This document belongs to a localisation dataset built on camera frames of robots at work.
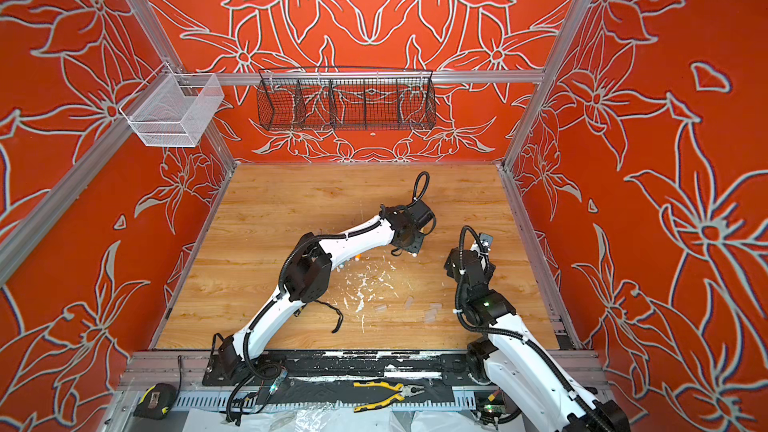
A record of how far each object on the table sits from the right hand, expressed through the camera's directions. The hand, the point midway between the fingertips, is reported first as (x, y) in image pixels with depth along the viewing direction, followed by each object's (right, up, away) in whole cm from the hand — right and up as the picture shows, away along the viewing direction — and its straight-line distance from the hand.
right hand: (463, 251), depth 83 cm
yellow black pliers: (-18, -31, -13) cm, 38 cm away
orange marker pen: (-28, +2, -17) cm, 33 cm away
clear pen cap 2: (-23, -16, +1) cm, 29 cm away
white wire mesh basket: (-89, +43, +10) cm, 99 cm away
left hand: (-12, +1, +12) cm, 17 cm away
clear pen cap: (-9, -17, -1) cm, 20 cm away
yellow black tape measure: (-75, -32, -16) cm, 83 cm away
